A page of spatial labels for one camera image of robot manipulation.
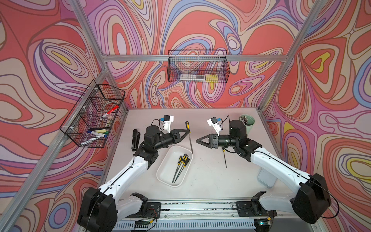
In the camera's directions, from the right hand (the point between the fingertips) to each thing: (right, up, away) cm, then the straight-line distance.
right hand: (198, 145), depth 70 cm
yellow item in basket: (+10, +40, +21) cm, 46 cm away
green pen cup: (+37, +11, +26) cm, 47 cm away
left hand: (-5, +6, +1) cm, 7 cm away
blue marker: (-50, +6, 0) cm, 51 cm away
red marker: (-46, +18, +7) cm, 50 cm away
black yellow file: (-6, +10, +2) cm, 11 cm away
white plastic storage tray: (-18, -14, +21) cm, 31 cm away
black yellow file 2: (-11, -15, +19) cm, 27 cm away
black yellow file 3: (-9, -18, +17) cm, 27 cm away
